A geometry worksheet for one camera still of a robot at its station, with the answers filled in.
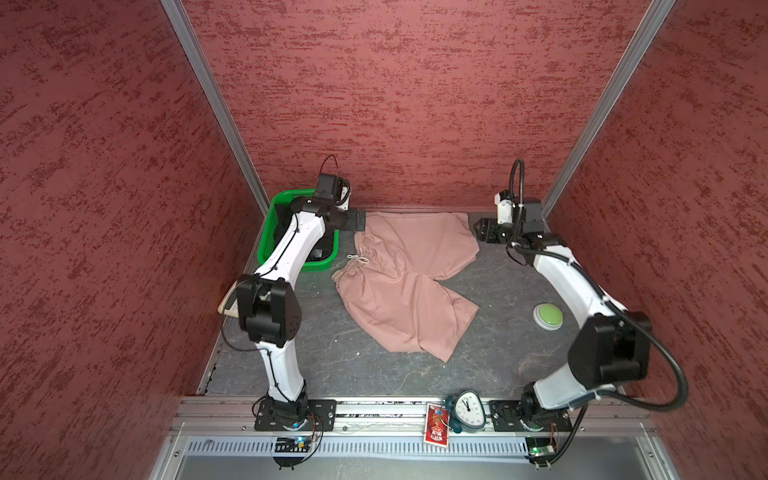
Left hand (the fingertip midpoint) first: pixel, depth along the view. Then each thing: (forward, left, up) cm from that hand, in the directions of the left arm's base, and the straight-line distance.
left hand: (350, 226), depth 90 cm
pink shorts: (-11, -12, -18) cm, 24 cm away
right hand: (-3, -40, +1) cm, 40 cm away
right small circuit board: (-54, -50, -20) cm, 76 cm away
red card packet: (-50, -25, -17) cm, 58 cm away
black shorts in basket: (0, +10, -11) cm, 15 cm away
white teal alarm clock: (-47, -32, -16) cm, 59 cm away
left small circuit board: (-54, +10, -20) cm, 58 cm away
